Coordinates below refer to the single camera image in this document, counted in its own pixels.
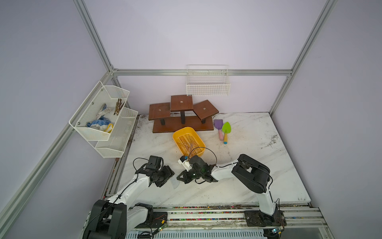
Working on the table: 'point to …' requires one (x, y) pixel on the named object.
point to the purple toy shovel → (219, 123)
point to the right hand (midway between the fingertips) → (179, 179)
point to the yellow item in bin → (109, 128)
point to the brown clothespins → (119, 104)
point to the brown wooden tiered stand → (180, 112)
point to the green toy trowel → (226, 129)
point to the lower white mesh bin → (114, 147)
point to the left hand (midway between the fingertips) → (171, 177)
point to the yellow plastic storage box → (183, 145)
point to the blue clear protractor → (175, 183)
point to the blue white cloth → (101, 122)
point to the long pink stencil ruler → (192, 143)
